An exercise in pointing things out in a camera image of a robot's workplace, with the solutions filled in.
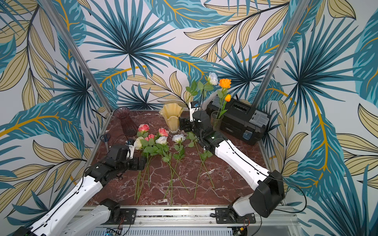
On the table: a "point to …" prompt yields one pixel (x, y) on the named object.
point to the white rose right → (178, 138)
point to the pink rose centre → (149, 140)
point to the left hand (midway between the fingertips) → (138, 161)
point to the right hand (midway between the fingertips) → (187, 116)
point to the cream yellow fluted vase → (171, 112)
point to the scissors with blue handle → (106, 137)
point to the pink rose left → (143, 129)
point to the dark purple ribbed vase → (128, 124)
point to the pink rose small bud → (163, 132)
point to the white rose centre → (166, 150)
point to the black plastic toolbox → (241, 120)
